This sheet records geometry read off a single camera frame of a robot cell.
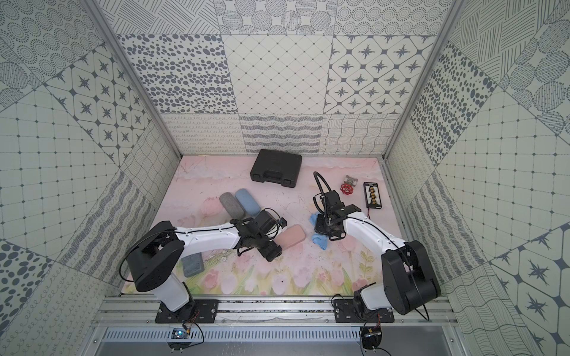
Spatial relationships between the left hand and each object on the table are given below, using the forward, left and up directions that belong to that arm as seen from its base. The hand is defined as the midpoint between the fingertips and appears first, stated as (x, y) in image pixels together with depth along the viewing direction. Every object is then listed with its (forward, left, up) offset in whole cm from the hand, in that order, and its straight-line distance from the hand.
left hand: (280, 249), depth 86 cm
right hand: (+7, -16, +3) cm, 18 cm away
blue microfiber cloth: (+2, -15, +5) cm, 16 cm away
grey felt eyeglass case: (+18, +23, +2) cm, 29 cm away
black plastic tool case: (+41, +4, +3) cm, 41 cm away
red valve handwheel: (+30, -30, +1) cm, 42 cm away
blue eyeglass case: (+21, +16, +1) cm, 26 cm away
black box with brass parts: (+28, -42, -1) cm, 51 cm away
